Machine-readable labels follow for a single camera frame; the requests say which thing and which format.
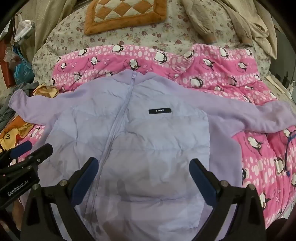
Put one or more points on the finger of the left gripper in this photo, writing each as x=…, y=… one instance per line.
x=35, y=158
x=14, y=153

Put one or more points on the lavender zip jacket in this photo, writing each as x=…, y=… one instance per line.
x=144, y=130

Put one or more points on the orange patchwork cushion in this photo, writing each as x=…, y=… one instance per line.
x=102, y=16

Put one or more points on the blue plastic bag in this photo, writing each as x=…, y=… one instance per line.
x=23, y=71

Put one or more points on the beige curtain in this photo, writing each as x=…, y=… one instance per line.
x=46, y=14

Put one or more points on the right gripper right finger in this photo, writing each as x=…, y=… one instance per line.
x=247, y=222

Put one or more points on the orange yellow patterned cloth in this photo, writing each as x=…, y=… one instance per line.
x=19, y=131

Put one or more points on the white plastic bag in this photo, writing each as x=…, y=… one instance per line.
x=24, y=30

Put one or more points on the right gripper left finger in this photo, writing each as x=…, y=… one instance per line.
x=39, y=221

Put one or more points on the beige garment pile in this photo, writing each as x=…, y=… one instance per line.
x=251, y=22

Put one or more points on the floral bed sheet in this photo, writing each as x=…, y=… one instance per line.
x=175, y=35

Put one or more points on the pink penguin quilt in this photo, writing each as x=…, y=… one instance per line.
x=202, y=68

